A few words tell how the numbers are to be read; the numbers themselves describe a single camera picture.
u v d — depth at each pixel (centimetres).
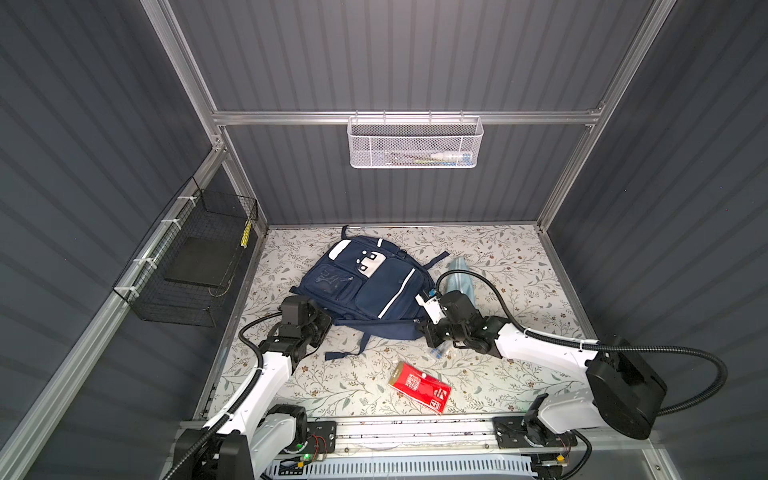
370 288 92
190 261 76
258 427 48
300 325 64
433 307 76
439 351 87
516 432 72
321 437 72
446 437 75
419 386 81
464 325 65
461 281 96
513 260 109
